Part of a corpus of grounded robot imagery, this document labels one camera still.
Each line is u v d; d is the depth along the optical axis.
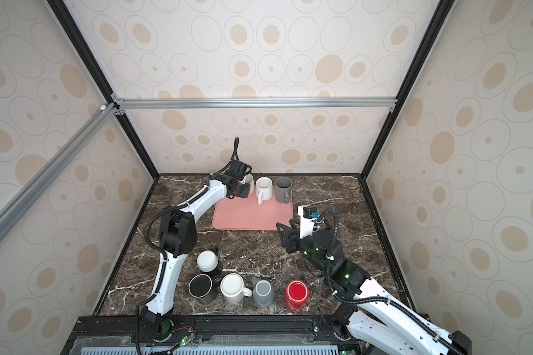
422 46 0.76
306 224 0.60
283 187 1.00
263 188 1.03
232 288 0.76
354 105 0.94
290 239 0.60
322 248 0.50
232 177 0.78
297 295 0.73
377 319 0.49
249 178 1.03
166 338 0.71
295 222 0.69
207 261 0.80
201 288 0.75
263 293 0.73
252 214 1.10
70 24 0.70
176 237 0.61
